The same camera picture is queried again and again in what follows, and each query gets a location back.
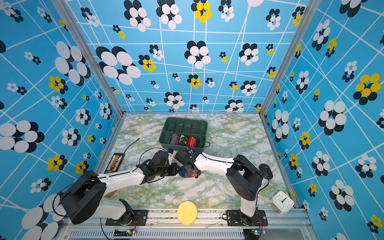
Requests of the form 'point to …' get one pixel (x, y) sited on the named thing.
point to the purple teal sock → (184, 172)
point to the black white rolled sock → (183, 140)
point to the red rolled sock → (191, 141)
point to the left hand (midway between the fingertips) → (183, 169)
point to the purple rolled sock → (174, 139)
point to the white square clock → (282, 202)
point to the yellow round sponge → (187, 213)
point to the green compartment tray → (180, 133)
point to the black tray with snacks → (114, 163)
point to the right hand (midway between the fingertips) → (196, 167)
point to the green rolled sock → (200, 142)
